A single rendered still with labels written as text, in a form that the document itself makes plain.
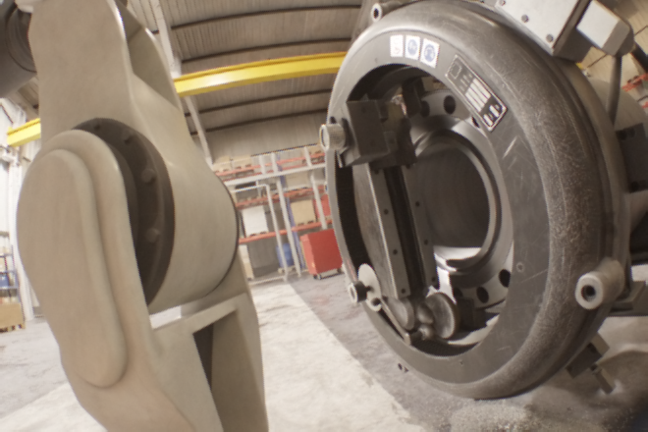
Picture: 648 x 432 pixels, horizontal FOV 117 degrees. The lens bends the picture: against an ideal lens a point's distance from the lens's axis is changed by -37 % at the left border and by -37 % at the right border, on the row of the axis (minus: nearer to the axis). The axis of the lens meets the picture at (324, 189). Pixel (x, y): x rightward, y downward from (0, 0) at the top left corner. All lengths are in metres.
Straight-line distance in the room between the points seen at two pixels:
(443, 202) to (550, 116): 0.52
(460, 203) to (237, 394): 0.70
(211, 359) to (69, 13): 0.35
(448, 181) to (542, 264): 0.50
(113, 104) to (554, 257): 0.41
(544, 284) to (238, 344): 0.31
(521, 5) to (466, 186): 0.58
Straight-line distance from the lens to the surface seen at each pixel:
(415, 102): 0.67
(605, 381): 0.57
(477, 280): 0.63
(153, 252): 0.19
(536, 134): 0.34
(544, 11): 0.38
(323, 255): 5.87
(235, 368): 0.30
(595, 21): 0.36
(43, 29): 0.38
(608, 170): 0.36
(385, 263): 0.61
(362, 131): 0.52
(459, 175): 0.84
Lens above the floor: 0.58
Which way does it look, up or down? 10 degrees up
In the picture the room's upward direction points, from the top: 14 degrees counter-clockwise
